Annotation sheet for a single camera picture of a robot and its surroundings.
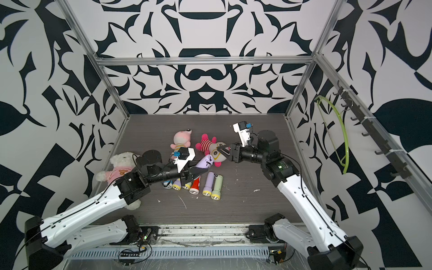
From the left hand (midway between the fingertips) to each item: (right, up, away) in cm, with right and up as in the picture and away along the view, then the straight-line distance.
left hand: (203, 160), depth 63 cm
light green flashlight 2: (+5, -18, +23) cm, 29 cm away
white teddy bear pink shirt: (-44, -6, +23) cm, 50 cm away
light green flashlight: (-10, -17, +23) cm, 30 cm away
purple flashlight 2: (0, -19, +22) cm, 29 cm away
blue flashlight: (-14, -8, -3) cm, 16 cm away
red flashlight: (-6, -16, +20) cm, 27 cm away
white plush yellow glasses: (+1, +2, +33) cm, 33 cm away
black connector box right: (+31, -41, +9) cm, 52 cm away
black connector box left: (-32, -42, +10) cm, 54 cm away
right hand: (+6, +4, +2) cm, 8 cm away
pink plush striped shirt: (-15, +6, +36) cm, 40 cm away
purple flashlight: (+1, 0, -5) cm, 5 cm away
